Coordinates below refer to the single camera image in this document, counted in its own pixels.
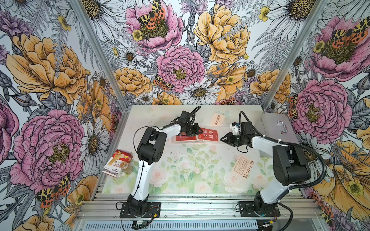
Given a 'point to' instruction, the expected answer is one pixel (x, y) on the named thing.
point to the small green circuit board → (140, 224)
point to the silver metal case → (278, 126)
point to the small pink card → (218, 120)
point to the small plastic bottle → (126, 168)
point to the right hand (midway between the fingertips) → (222, 142)
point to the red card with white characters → (209, 134)
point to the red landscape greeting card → (183, 136)
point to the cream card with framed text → (243, 166)
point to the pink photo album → (221, 130)
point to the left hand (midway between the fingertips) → (201, 134)
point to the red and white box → (112, 168)
